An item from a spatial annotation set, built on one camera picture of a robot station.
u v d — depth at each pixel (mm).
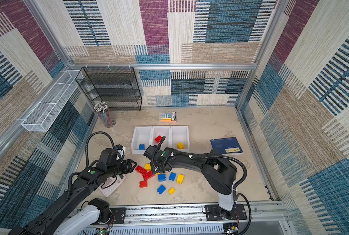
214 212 744
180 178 831
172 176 848
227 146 970
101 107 964
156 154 662
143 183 839
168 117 1118
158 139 1003
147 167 888
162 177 852
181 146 964
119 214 746
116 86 1082
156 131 992
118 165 691
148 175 869
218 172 466
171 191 805
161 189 810
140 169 877
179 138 1012
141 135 1024
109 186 674
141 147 965
